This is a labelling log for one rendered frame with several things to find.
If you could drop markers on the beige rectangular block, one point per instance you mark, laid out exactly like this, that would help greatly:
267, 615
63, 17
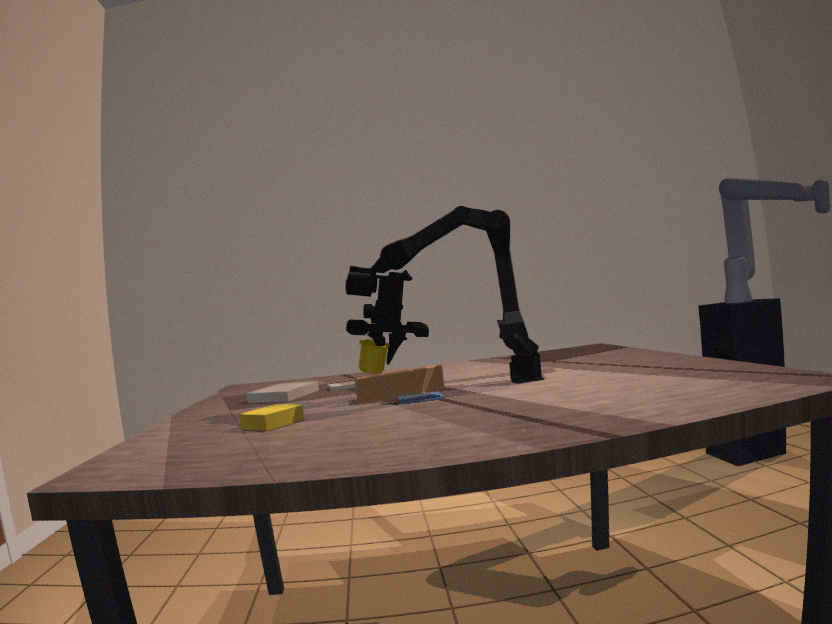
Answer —
282, 392

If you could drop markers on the small beige square tile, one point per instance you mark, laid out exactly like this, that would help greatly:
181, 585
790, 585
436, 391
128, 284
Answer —
342, 385

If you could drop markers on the yellow block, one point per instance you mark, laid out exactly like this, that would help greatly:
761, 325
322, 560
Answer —
271, 417

